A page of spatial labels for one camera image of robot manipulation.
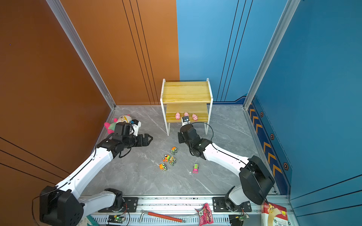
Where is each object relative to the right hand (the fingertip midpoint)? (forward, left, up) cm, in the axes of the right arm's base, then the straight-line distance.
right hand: (182, 129), depth 84 cm
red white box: (-41, -44, -14) cm, 62 cm away
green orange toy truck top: (-6, +6, -14) cm, 17 cm away
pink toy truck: (-18, -8, -14) cm, 25 cm away
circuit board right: (-42, -31, -17) cm, 54 cm away
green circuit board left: (-43, +34, -18) cm, 57 cm away
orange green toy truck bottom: (-17, +12, -15) cm, 26 cm away
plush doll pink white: (+10, +52, -11) cm, 54 cm away
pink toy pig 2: (+12, -2, +1) cm, 12 cm away
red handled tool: (-42, +10, -17) cm, 46 cm away
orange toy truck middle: (-12, +10, -14) cm, 21 cm away
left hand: (-4, +21, -1) cm, 21 cm away
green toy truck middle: (-13, +6, -15) cm, 21 cm away
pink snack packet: (-41, -12, -16) cm, 46 cm away
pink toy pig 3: (+9, -8, +1) cm, 12 cm away
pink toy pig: (+10, +3, +1) cm, 11 cm away
